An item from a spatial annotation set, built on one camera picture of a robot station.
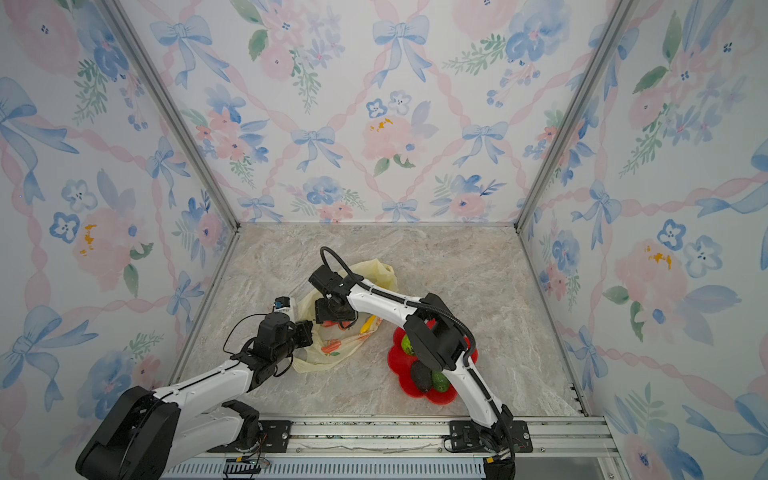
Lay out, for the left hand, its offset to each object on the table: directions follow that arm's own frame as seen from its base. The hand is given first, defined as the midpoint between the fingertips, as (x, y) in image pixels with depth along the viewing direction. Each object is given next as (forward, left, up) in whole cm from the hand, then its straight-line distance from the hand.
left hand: (316, 321), depth 89 cm
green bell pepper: (-7, -27, +1) cm, 28 cm away
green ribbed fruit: (-17, -35, 0) cm, 39 cm away
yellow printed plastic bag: (-5, -5, -3) cm, 8 cm away
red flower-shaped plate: (-12, -25, -3) cm, 28 cm away
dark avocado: (-16, -30, +1) cm, 34 cm away
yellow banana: (0, -15, -2) cm, 16 cm away
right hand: (+2, -3, -1) cm, 4 cm away
